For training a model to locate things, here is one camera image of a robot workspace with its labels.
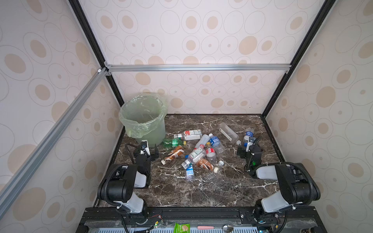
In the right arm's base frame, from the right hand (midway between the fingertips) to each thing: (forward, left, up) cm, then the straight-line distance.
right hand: (254, 146), depth 94 cm
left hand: (-4, +65, +7) cm, 66 cm away
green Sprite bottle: (+1, +53, 0) cm, 53 cm away
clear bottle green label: (-11, +37, +5) cm, 39 cm away
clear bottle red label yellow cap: (-5, +28, -1) cm, 28 cm away
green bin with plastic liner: (+17, +75, +8) cm, 77 cm away
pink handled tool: (-44, +32, -7) cm, 55 cm away
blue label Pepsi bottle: (+3, +25, 0) cm, 25 cm away
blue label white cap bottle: (+13, 0, -1) cm, 13 cm away
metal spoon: (-44, +21, -7) cm, 49 cm away
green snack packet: (-46, +43, -3) cm, 63 cm away
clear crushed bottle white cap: (-19, +29, -4) cm, 35 cm away
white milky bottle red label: (+5, +32, -1) cm, 33 cm away
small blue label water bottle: (-19, +41, -1) cm, 45 cm away
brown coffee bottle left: (-7, +50, 0) cm, 50 cm away
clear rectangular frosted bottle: (+12, +13, -4) cm, 18 cm away
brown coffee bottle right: (-15, +30, +1) cm, 34 cm away
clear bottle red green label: (+7, +42, +1) cm, 43 cm away
